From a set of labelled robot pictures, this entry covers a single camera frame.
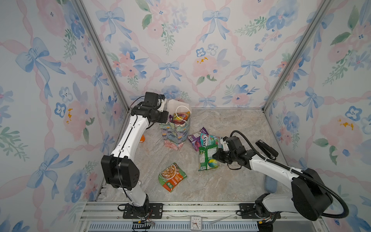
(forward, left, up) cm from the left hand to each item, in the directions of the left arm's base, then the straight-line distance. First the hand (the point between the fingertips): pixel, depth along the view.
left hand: (165, 115), depth 83 cm
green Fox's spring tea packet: (-17, -24, -20) cm, 36 cm away
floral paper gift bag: (-7, -6, -10) cm, 13 cm away
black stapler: (-12, -67, -22) cm, 71 cm away
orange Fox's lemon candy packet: (+5, -11, -6) cm, 13 cm away
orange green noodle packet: (-27, -4, -24) cm, 36 cm away
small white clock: (-49, -18, -22) cm, 57 cm away
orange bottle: (-1, +18, -23) cm, 29 cm away
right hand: (-16, -28, -17) cm, 36 cm away
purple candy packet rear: (-2, -18, -21) cm, 28 cm away
